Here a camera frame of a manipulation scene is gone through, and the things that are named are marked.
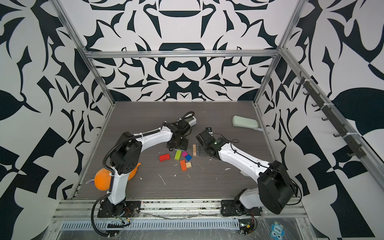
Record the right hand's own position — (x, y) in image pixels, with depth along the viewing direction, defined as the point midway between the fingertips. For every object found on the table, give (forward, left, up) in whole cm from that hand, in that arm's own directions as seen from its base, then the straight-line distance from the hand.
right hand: (206, 148), depth 85 cm
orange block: (-6, +13, -8) cm, 17 cm away
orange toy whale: (-16, +53, 0) cm, 55 cm away
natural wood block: (+4, +6, -8) cm, 11 cm away
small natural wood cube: (-6, +10, -8) cm, 14 cm away
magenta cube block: (0, +13, -7) cm, 15 cm away
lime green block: (0, +17, -8) cm, 18 cm away
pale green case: (+25, -26, -8) cm, 37 cm away
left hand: (+7, +14, -6) cm, 17 cm away
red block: (-1, +25, -7) cm, 26 cm away
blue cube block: (-1, +10, -9) cm, 14 cm away
